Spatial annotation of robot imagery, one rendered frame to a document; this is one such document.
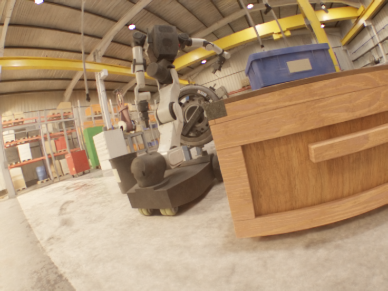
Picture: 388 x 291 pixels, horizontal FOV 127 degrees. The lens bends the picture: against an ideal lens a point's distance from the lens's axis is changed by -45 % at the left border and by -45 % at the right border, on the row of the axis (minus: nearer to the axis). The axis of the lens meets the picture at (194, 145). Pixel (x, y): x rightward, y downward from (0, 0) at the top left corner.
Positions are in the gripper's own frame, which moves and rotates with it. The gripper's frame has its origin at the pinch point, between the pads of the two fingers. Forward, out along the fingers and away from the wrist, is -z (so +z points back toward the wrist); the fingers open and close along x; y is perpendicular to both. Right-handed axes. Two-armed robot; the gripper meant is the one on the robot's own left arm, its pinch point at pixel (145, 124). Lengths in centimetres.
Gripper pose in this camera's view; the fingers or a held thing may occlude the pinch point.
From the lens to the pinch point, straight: 143.8
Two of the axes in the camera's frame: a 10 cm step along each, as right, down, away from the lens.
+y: -8.9, 1.8, -4.2
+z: -1.3, -9.8, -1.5
